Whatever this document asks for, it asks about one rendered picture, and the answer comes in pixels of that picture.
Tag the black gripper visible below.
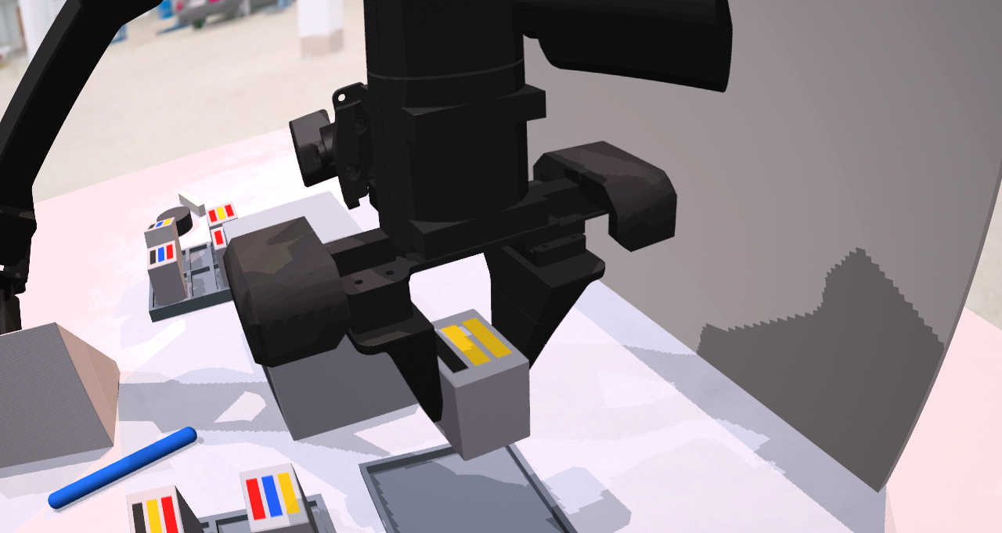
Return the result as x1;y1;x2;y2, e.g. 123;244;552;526
222;57;677;423

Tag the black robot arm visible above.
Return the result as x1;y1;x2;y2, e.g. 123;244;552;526
0;0;733;335

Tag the blue rod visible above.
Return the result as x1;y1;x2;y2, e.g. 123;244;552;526
48;427;197;509

